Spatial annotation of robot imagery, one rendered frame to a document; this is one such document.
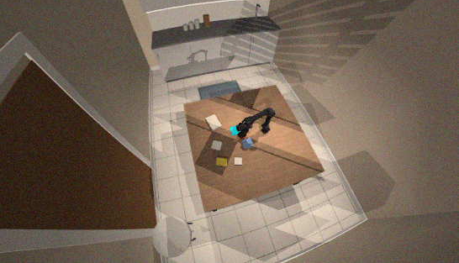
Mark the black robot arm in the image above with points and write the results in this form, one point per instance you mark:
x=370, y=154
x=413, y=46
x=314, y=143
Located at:
x=269, y=112

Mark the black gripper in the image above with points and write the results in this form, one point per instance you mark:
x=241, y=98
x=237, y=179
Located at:
x=241, y=134

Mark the yellow rectangular block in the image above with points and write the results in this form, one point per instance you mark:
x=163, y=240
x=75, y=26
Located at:
x=221, y=161

